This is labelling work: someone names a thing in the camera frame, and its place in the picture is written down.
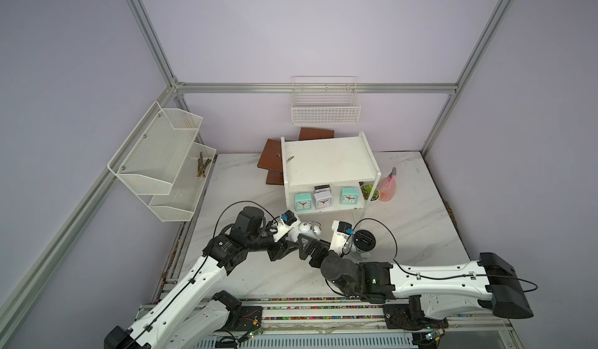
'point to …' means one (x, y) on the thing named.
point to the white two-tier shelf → (328, 173)
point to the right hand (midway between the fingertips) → (307, 243)
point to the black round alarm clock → (364, 240)
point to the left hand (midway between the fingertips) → (292, 241)
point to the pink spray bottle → (387, 186)
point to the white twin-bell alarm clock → (311, 228)
